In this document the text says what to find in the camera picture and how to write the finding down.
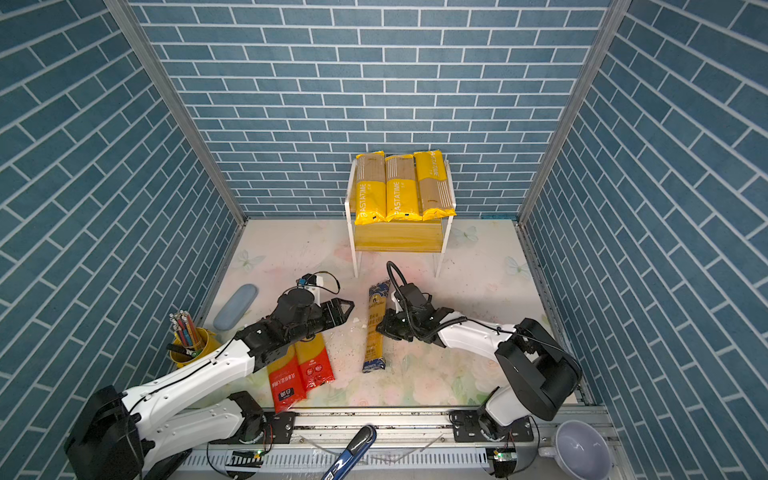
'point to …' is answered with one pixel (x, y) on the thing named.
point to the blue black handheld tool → (347, 463)
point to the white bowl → (581, 452)
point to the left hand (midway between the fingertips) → (350, 308)
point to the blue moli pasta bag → (377, 307)
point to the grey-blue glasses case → (236, 307)
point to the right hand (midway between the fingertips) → (372, 325)
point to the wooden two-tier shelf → (398, 236)
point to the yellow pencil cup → (190, 343)
